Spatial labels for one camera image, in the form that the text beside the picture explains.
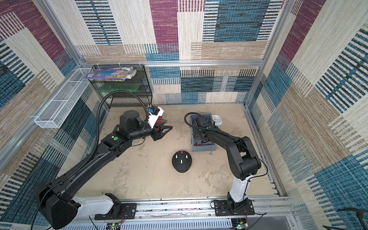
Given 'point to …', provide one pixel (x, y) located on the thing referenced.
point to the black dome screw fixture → (181, 162)
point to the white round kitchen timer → (217, 119)
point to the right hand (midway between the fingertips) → (203, 136)
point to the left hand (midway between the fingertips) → (169, 124)
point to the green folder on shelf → (110, 87)
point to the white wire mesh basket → (55, 113)
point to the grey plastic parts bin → (199, 144)
